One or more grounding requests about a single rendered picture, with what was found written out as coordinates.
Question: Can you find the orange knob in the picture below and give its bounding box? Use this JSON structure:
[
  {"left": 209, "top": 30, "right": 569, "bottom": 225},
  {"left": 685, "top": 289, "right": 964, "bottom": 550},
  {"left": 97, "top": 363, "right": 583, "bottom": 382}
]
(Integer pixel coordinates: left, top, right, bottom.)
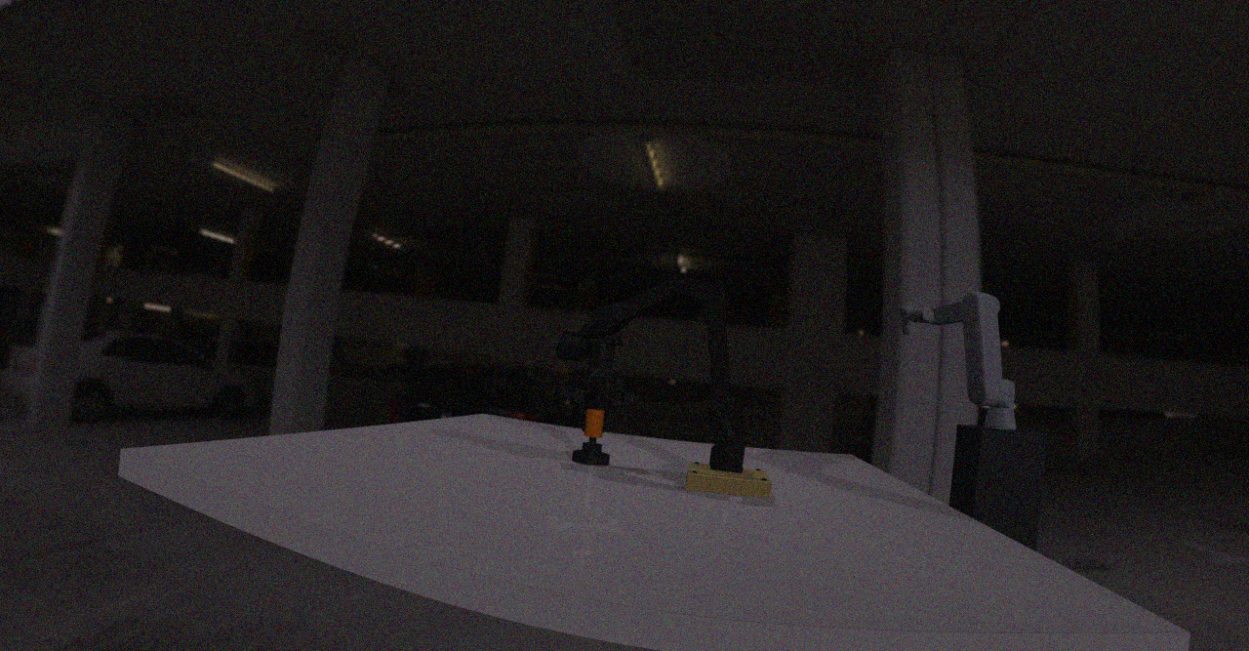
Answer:
[{"left": 585, "top": 409, "right": 605, "bottom": 437}]

